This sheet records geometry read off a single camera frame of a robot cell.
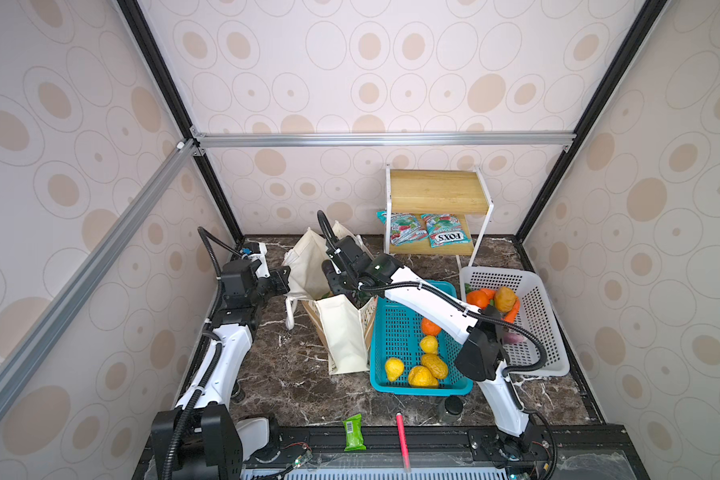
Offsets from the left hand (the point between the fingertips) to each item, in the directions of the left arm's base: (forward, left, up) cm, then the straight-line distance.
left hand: (295, 262), depth 80 cm
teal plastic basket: (-14, -28, -24) cm, 39 cm away
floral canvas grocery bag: (-16, -14, -6) cm, 22 cm away
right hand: (-1, -10, -6) cm, 12 cm away
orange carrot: (-4, -65, -22) cm, 69 cm away
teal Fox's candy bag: (+20, -45, -7) cm, 49 cm away
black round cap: (-32, -40, -14) cm, 53 cm away
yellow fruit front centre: (-24, -34, -18) cm, 45 cm away
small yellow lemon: (-15, -37, -19) cm, 44 cm away
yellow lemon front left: (-21, -27, -19) cm, 39 cm away
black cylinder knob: (-29, +14, -18) cm, 37 cm away
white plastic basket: (-4, -71, -20) cm, 74 cm away
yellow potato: (+1, -63, -19) cm, 66 cm away
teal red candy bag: (+20, -31, -7) cm, 38 cm away
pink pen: (-38, -28, -23) cm, 53 cm away
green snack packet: (-37, -16, -22) cm, 46 cm away
